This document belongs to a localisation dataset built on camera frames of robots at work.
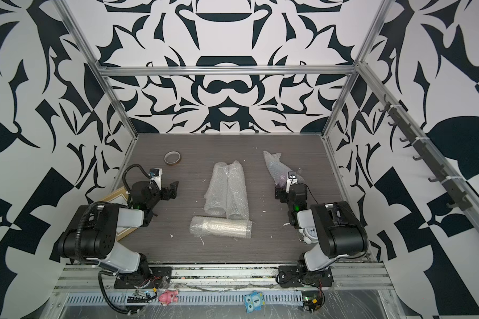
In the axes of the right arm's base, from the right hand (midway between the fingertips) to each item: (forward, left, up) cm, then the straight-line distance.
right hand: (289, 181), depth 96 cm
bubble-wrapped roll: (-12, +34, +4) cm, 36 cm away
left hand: (+1, +59, +3) cm, 59 cm away
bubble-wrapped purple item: (+4, +5, +3) cm, 7 cm away
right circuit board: (-46, -2, -5) cm, 46 cm away
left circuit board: (-45, +63, -6) cm, 78 cm away
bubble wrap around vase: (-15, +24, +5) cm, 29 cm away
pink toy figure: (-44, +48, -1) cm, 65 cm away
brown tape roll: (+17, +60, -2) cm, 62 cm away
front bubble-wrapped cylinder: (-22, +32, +2) cm, 39 cm away
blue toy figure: (-46, +19, -2) cm, 50 cm away
